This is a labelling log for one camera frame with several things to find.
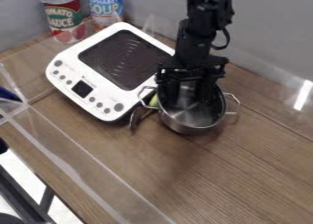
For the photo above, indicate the red tomato sauce can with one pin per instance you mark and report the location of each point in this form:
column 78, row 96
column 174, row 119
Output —
column 66, row 20

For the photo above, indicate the black metal table leg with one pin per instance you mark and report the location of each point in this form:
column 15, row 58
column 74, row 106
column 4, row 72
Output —
column 31, row 212

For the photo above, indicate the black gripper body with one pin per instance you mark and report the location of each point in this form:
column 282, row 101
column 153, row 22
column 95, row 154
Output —
column 193, row 64

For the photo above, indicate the clear acrylic barrier panel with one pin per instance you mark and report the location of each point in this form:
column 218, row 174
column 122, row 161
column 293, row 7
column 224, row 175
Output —
column 86, row 184

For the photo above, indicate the blue alphabet soup can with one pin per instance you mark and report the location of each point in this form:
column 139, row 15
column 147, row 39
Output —
column 106, row 12

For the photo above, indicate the silver steel pot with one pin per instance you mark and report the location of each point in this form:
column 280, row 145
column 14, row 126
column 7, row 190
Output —
column 192, row 117

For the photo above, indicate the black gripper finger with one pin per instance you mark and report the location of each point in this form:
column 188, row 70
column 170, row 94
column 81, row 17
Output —
column 205, row 89
column 170, row 93

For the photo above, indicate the dark utensil under pot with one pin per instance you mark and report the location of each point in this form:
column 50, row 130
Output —
column 142, row 112

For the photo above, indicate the white and black stove top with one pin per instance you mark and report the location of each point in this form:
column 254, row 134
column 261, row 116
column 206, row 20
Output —
column 106, row 72

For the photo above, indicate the blue object at left edge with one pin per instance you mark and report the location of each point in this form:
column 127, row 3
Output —
column 8, row 95

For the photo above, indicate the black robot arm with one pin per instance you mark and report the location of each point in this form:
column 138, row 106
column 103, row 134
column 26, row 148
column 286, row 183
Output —
column 210, row 13

